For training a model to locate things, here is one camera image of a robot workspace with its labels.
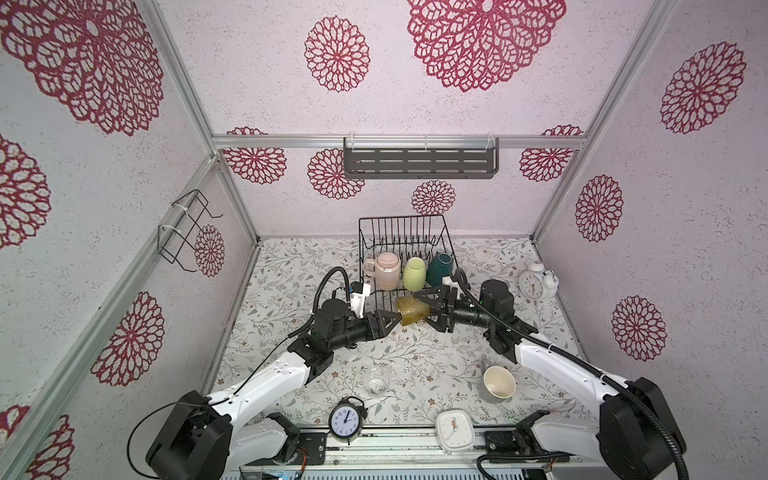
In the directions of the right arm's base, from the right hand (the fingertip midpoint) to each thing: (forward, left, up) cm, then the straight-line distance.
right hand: (416, 301), depth 72 cm
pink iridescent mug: (+19, +8, -11) cm, 24 cm away
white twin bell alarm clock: (+20, -40, -17) cm, 48 cm away
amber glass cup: (-3, +1, 0) cm, 3 cm away
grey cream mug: (-11, -23, -23) cm, 34 cm away
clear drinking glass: (-11, +10, -26) cm, 29 cm away
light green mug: (+20, -1, -15) cm, 25 cm away
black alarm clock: (-22, +17, -23) cm, 36 cm away
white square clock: (-23, -10, -23) cm, 34 cm away
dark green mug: (+22, -9, -14) cm, 28 cm away
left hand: (-2, +5, -7) cm, 9 cm away
